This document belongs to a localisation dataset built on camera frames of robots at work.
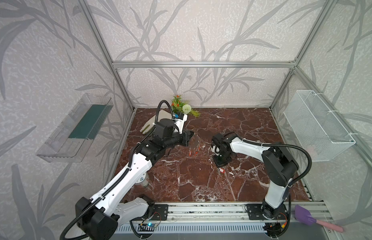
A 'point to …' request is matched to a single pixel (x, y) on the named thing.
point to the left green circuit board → (146, 227)
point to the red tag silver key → (222, 170)
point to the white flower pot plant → (178, 106)
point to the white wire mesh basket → (320, 134)
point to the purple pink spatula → (304, 217)
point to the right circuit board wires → (276, 229)
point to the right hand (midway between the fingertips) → (217, 161)
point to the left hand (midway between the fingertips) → (196, 129)
